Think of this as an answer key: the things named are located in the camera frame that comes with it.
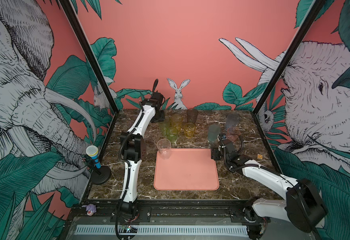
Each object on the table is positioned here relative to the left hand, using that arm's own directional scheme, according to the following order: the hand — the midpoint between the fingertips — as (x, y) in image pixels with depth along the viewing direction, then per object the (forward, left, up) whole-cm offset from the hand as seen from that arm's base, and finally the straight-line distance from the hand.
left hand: (160, 116), depth 97 cm
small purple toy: (-51, +33, -9) cm, 61 cm away
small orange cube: (-24, -64, -14) cm, 70 cm away
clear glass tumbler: (-14, -2, -14) cm, 20 cm away
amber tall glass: (-2, -11, -4) cm, 12 cm away
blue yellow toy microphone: (-33, +34, -13) cm, 49 cm away
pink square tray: (-31, -17, -15) cm, 38 cm away
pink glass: (-8, -53, -16) cm, 56 cm away
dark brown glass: (+4, -22, -4) cm, 23 cm away
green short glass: (-5, -8, -12) cm, 15 cm away
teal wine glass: (-7, -36, -9) cm, 38 cm away
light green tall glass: (-4, -2, -8) cm, 9 cm away
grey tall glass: (+11, -57, -17) cm, 61 cm away
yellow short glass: (+3, -21, -17) cm, 27 cm away
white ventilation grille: (-61, -3, -14) cm, 62 cm away
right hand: (-22, -33, -4) cm, 40 cm away
